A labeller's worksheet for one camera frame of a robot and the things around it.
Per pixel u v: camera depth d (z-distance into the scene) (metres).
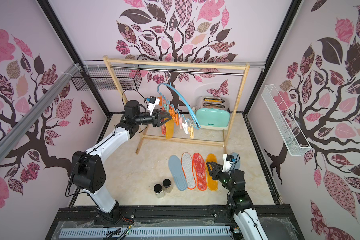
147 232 0.70
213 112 1.00
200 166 0.91
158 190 0.73
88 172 0.46
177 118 0.74
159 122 0.72
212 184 0.85
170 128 0.91
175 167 0.91
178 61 0.92
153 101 0.70
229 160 0.70
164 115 0.77
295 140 0.65
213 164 0.74
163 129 0.95
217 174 0.70
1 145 0.51
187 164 0.92
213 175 0.71
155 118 0.70
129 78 0.83
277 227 0.72
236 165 0.69
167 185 0.75
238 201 0.59
